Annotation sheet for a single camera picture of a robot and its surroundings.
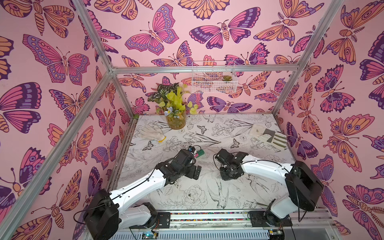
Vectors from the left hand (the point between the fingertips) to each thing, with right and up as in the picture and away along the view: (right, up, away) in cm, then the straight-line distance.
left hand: (195, 166), depth 82 cm
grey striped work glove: (+57, +12, +22) cm, 62 cm away
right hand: (+17, -7, +5) cm, 19 cm away
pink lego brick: (+1, +3, +15) cm, 15 cm away
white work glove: (-32, +17, +28) cm, 46 cm away
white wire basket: (+12, +53, +14) cm, 57 cm away
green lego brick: (+4, +5, +16) cm, 17 cm away
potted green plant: (-17, +41, +15) cm, 47 cm away
